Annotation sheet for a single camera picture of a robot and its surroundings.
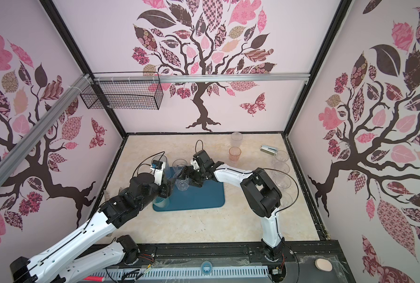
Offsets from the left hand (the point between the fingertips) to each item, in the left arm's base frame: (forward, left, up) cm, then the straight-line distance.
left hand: (169, 180), depth 75 cm
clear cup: (+8, -2, -20) cm, 21 cm away
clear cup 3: (+27, -61, -18) cm, 69 cm away
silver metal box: (+32, -55, -18) cm, 66 cm away
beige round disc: (-29, -64, -17) cm, 73 cm away
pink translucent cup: (+28, -32, -18) cm, 46 cm away
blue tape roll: (-30, -16, -19) cm, 39 cm away
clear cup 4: (+17, -58, -16) cm, 63 cm away
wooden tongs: (+1, +37, -19) cm, 41 cm away
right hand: (+7, -3, -10) cm, 13 cm away
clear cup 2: (+37, -34, -14) cm, 52 cm away
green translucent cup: (-6, +5, -10) cm, 13 cm away
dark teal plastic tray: (+3, -18, -22) cm, 28 cm away
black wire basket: (+70, +45, -4) cm, 83 cm away
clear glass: (+18, +1, -15) cm, 24 cm away
